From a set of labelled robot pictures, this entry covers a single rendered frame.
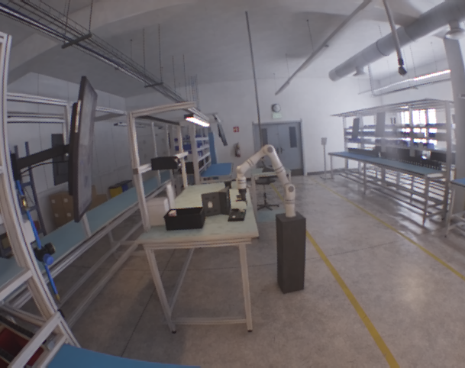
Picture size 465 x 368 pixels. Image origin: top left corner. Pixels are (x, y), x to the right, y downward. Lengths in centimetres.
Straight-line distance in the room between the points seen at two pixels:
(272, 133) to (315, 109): 194
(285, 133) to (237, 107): 202
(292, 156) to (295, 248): 681
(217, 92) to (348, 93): 517
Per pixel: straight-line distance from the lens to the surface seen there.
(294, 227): 223
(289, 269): 244
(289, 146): 886
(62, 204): 518
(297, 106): 893
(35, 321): 131
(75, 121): 85
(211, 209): 202
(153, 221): 201
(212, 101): 869
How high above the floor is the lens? 165
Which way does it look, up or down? 11 degrees down
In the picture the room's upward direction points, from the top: 6 degrees counter-clockwise
